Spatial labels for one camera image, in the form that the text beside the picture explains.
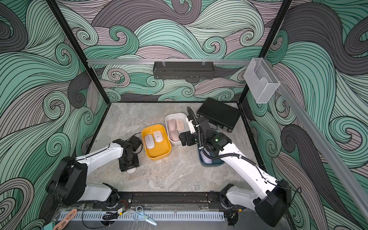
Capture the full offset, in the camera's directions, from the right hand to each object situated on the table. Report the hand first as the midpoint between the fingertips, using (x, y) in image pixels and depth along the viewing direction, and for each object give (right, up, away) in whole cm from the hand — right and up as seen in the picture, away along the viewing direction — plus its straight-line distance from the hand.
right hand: (184, 135), depth 75 cm
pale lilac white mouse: (-23, -7, +20) cm, 31 cm away
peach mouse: (-2, +4, +29) cm, 29 cm away
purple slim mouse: (+13, -16, +11) cm, 24 cm away
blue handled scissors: (-22, -39, -5) cm, 45 cm away
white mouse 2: (-31, -21, +6) cm, 38 cm away
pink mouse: (-6, -3, +22) cm, 23 cm away
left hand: (-30, -20, +9) cm, 37 cm away
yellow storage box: (-16, -13, +20) cm, 28 cm away
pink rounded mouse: (-8, +3, +27) cm, 29 cm away
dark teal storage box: (+20, -18, +11) cm, 29 cm away
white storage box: (-5, +10, +35) cm, 36 cm away
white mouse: (-17, -4, +20) cm, 27 cm away
